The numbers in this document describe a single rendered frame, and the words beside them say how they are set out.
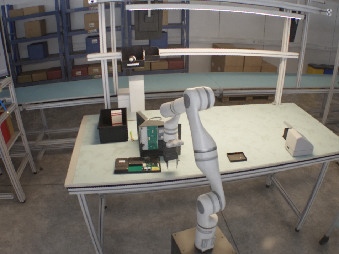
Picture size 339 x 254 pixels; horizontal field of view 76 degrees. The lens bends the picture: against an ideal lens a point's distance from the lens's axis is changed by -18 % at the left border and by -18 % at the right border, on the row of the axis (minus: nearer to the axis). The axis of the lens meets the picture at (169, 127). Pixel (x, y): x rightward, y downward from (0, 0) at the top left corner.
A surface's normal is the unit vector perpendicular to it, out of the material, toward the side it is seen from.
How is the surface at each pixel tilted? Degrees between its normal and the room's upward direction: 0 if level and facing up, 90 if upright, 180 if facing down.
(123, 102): 90
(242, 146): 0
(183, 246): 0
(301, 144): 90
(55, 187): 0
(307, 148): 90
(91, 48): 90
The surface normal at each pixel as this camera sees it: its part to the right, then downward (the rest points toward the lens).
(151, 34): 0.21, 0.57
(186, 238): 0.00, -0.88
